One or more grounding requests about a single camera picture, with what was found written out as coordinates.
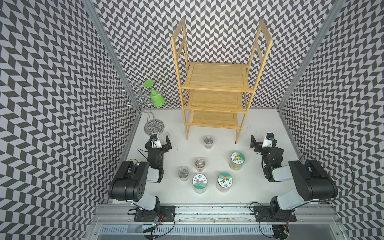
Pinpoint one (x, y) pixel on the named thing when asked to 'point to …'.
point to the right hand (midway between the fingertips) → (259, 136)
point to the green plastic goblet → (157, 99)
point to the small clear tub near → (183, 173)
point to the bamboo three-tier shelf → (213, 95)
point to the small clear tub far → (208, 142)
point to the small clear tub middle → (199, 164)
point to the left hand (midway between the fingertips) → (159, 137)
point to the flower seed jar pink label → (200, 181)
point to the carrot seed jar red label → (225, 180)
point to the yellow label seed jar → (237, 160)
